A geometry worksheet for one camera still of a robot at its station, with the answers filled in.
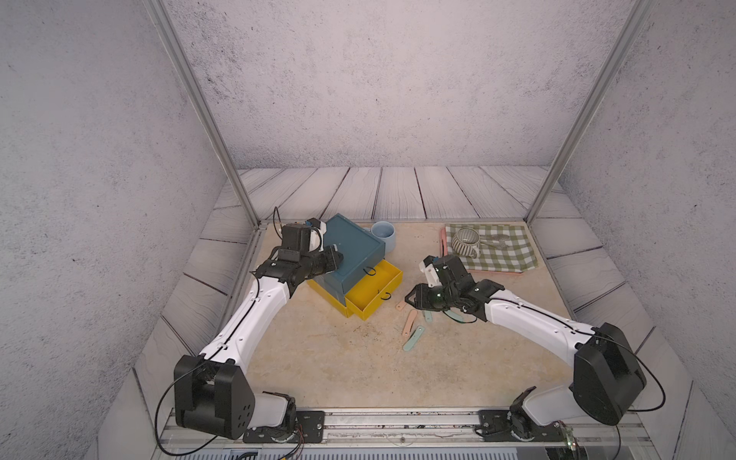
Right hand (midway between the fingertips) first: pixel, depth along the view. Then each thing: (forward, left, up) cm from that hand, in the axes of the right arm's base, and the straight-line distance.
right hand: (410, 299), depth 82 cm
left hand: (+8, +18, +9) cm, 22 cm away
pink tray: (+27, -15, -11) cm, 33 cm away
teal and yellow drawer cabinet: (+12, +14, +7) cm, 20 cm away
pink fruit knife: (+5, +2, -12) cm, 13 cm away
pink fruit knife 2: (-1, 0, -13) cm, 13 cm away
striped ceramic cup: (+31, -24, -11) cm, 41 cm away
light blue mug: (+34, +7, -8) cm, 36 cm away
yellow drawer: (+1, +10, +1) cm, 10 cm away
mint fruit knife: (+2, -6, -13) cm, 15 cm away
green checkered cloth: (+26, -43, -13) cm, 52 cm away
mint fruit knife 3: (-5, -3, -13) cm, 14 cm away
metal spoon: (+34, -38, -14) cm, 53 cm away
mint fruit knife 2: (-9, -10, +8) cm, 15 cm away
